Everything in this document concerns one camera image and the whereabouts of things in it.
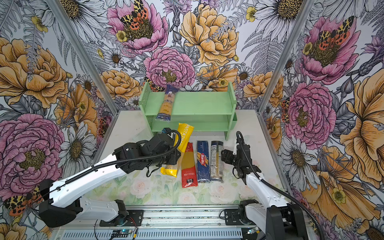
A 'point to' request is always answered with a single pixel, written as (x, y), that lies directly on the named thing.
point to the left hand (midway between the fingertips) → (175, 158)
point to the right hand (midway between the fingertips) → (226, 156)
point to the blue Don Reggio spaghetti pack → (167, 105)
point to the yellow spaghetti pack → (185, 130)
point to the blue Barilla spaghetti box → (203, 162)
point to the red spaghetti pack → (189, 172)
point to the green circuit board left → (121, 233)
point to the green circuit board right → (255, 230)
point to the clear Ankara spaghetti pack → (216, 161)
